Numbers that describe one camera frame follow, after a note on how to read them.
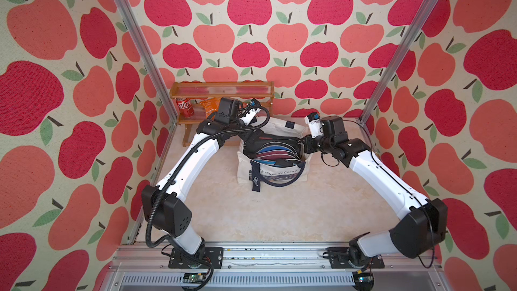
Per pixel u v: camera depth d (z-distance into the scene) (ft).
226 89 3.63
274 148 2.81
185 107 3.14
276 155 2.71
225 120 1.94
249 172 2.71
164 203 1.39
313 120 2.31
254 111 2.24
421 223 1.32
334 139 2.00
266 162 2.61
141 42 2.85
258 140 2.84
